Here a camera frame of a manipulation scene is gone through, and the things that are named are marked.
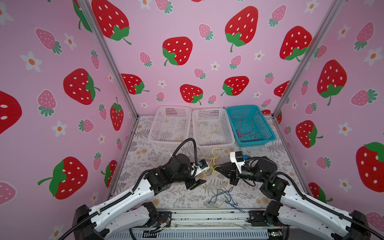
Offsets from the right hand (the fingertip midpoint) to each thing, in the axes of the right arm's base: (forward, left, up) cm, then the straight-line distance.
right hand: (214, 167), depth 61 cm
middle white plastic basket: (+46, +3, -27) cm, 53 cm away
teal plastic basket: (+52, -26, -30) cm, 66 cm away
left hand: (+2, +5, -11) cm, 12 cm away
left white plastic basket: (+45, +34, -27) cm, 63 cm away
